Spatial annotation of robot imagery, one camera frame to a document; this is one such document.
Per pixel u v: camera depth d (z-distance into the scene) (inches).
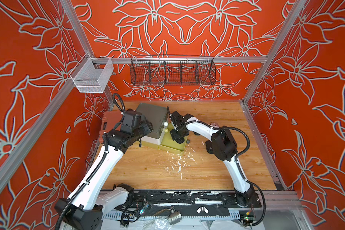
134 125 21.0
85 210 14.4
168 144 36.4
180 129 28.7
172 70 38.3
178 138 36.4
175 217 25.8
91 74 36.5
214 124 40.5
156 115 33.4
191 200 29.1
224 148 22.8
